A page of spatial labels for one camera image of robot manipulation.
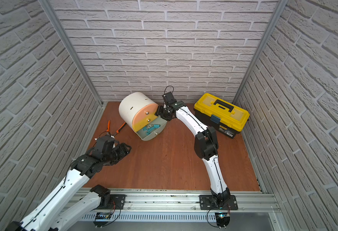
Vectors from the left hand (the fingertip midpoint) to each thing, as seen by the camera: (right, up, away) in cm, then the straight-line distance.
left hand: (130, 147), depth 76 cm
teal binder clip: (+9, +10, +24) cm, 27 cm away
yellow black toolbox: (+57, +17, +14) cm, 61 cm away
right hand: (+14, +18, +17) cm, 29 cm away
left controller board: (-13, -36, -5) cm, 38 cm away
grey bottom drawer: (+11, +5, +18) cm, 22 cm away
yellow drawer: (+1, +11, +11) cm, 15 cm away
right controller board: (+48, -35, -6) cm, 60 cm away
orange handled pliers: (-17, +6, +24) cm, 30 cm away
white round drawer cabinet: (-5, +25, +13) cm, 29 cm away
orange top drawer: (+6, +20, +10) cm, 23 cm away
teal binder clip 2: (+6, +6, +21) cm, 23 cm away
